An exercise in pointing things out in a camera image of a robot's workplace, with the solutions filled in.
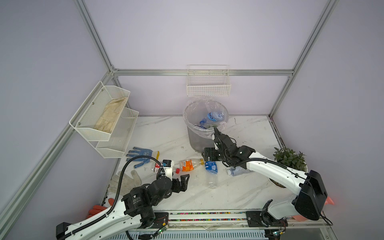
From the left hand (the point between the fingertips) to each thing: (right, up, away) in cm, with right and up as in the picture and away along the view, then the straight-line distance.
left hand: (181, 176), depth 72 cm
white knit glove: (-33, -8, +13) cm, 37 cm away
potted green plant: (+55, +8, +2) cm, 56 cm away
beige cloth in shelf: (-39, +31, +8) cm, 50 cm away
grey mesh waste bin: (+8, +15, +19) cm, 26 cm away
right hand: (+13, +10, +7) cm, 18 cm away
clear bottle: (+33, -3, +17) cm, 37 cm away
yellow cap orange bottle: (+3, +1, +18) cm, 18 cm away
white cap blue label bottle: (+17, -1, +15) cm, 23 cm away
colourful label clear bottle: (+18, +31, +18) cm, 40 cm away
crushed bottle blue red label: (+12, +27, +28) cm, 41 cm away
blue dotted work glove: (-32, +8, +26) cm, 42 cm away
